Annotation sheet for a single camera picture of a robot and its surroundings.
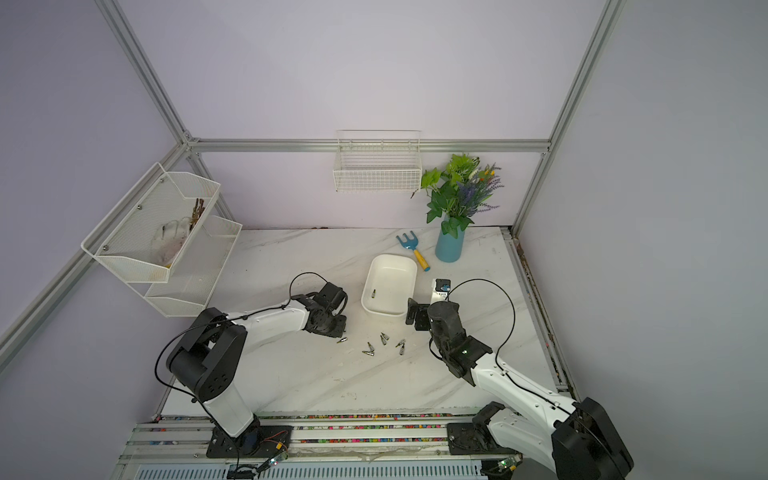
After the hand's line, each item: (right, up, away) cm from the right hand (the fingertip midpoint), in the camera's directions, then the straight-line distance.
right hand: (426, 303), depth 84 cm
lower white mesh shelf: (-71, +7, +6) cm, 72 cm away
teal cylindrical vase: (+11, +17, +23) cm, 30 cm away
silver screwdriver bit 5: (-7, -14, +6) cm, 17 cm away
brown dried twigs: (-64, +26, -3) cm, 69 cm away
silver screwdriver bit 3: (-13, -12, +8) cm, 19 cm away
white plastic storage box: (-11, +4, +25) cm, 27 cm away
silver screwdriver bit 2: (-25, -12, +6) cm, 29 cm away
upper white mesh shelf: (-76, +20, -6) cm, 79 cm away
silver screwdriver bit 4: (-16, -15, +4) cm, 23 cm away
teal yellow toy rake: (-2, +19, +30) cm, 36 cm away
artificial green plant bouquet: (+10, +33, +2) cm, 34 cm away
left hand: (-28, -10, +9) cm, 31 cm away
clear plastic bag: (-69, +19, -6) cm, 72 cm away
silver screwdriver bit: (-16, +1, +17) cm, 23 cm away
